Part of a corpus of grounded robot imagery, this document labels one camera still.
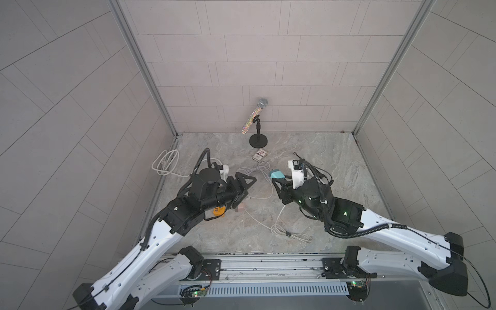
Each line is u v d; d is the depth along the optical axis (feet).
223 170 2.06
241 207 2.84
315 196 1.53
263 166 3.31
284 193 1.90
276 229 2.43
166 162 3.40
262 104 3.06
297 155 3.46
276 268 2.38
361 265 1.95
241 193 1.81
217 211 2.71
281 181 1.96
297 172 1.85
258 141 3.67
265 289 2.23
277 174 2.15
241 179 1.89
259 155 3.44
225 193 1.80
